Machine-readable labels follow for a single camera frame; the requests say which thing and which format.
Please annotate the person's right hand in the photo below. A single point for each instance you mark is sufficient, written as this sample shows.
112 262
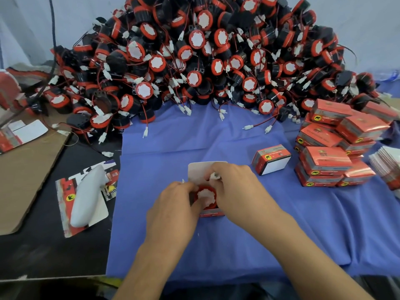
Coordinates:
247 196

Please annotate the person's left hand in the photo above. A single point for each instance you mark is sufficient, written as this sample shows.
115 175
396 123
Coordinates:
172 218

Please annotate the buzzer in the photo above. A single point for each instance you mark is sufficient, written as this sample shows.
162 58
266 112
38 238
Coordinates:
205 195

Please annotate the stack of box blanks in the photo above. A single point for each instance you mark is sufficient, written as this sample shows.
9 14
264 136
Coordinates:
387 165

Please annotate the pile of black red buzzers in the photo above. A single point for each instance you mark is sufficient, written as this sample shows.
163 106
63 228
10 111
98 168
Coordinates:
206 53

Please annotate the person's right forearm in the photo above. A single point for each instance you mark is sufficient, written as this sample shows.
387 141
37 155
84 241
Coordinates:
325 265

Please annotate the blue table cloth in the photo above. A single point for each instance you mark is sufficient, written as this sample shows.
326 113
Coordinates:
337 228

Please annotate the brown cardboard piece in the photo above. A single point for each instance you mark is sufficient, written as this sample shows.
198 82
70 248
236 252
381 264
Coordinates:
25 181

